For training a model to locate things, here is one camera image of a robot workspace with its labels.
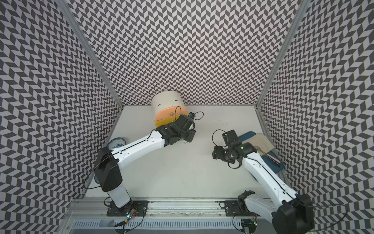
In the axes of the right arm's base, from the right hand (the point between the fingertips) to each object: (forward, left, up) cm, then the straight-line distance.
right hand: (218, 158), depth 79 cm
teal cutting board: (+8, -37, -11) cm, 40 cm away
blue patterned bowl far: (+14, +65, -7) cm, 67 cm away
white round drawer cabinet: (+23, +28, +17) cm, 40 cm away
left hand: (+13, +15, +6) cm, 21 cm away
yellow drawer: (+18, +30, +10) cm, 37 cm away
